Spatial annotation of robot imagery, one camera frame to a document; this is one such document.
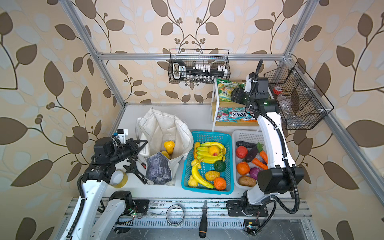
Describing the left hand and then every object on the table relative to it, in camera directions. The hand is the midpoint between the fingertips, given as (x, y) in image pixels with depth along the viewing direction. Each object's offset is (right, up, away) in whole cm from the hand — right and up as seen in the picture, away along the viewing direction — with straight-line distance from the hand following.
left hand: (148, 141), depth 71 cm
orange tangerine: (+35, -22, +4) cm, 42 cm away
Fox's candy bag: (+46, +13, +16) cm, 50 cm away
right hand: (+45, +23, +4) cm, 51 cm away
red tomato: (+50, -9, +16) cm, 53 cm away
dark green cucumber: (+54, -6, +23) cm, 59 cm away
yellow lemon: (+22, -14, +14) cm, 30 cm away
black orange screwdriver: (+26, -41, -4) cm, 49 cm away
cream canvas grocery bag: (+6, -13, +1) cm, 15 cm away
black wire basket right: (+75, +19, +2) cm, 78 cm away
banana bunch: (+28, -10, +16) cm, 34 cm away
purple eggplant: (+56, -10, +16) cm, 59 cm away
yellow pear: (+7, -6, +20) cm, 22 cm away
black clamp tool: (-15, -19, +16) cm, 29 cm away
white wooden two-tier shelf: (+33, +18, +3) cm, 38 cm away
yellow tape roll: (-17, -25, +11) cm, 32 cm away
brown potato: (+50, -22, +6) cm, 55 cm away
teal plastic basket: (+30, -1, +23) cm, 38 cm away
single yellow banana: (+23, -19, +8) cm, 31 cm away
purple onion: (+55, -18, +10) cm, 59 cm away
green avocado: (+37, -16, +11) cm, 41 cm away
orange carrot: (+61, -7, +18) cm, 64 cm away
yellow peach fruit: (+33, -8, +15) cm, 37 cm away
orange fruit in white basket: (+49, -17, +10) cm, 52 cm away
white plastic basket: (+59, 0, +23) cm, 63 cm away
